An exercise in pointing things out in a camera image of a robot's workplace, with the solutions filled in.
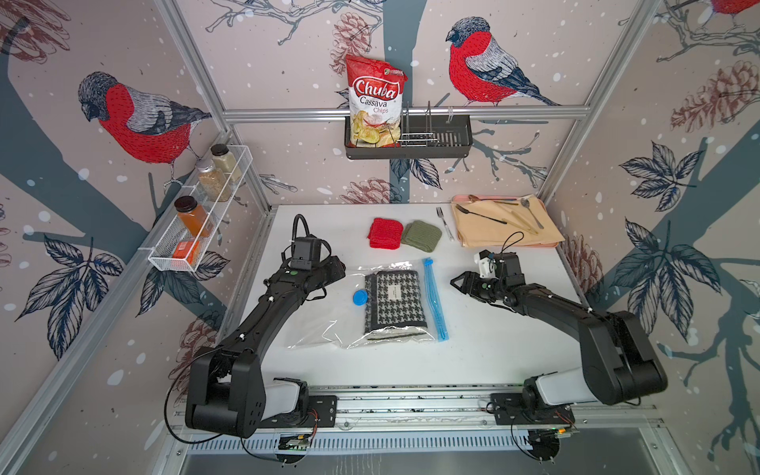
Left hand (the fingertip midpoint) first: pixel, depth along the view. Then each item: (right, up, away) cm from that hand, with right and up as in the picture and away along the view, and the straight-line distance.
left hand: (344, 261), depth 87 cm
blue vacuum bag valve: (+4, -12, +6) cm, 14 cm away
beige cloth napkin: (+65, +13, +28) cm, 72 cm away
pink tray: (+44, +23, +39) cm, 63 cm away
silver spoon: (+70, +20, +33) cm, 80 cm away
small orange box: (-33, +5, -20) cm, 39 cm away
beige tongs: (+63, +12, +28) cm, 70 cm away
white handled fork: (+35, +16, +32) cm, 49 cm away
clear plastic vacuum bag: (-2, -18, -1) cm, 18 cm away
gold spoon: (+49, +23, +36) cm, 65 cm away
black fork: (+51, +15, +31) cm, 62 cm away
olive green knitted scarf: (+26, +8, +20) cm, 34 cm away
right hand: (+35, -7, +4) cm, 36 cm away
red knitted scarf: (+12, +8, +19) cm, 24 cm away
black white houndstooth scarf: (+15, -12, +3) cm, 19 cm away
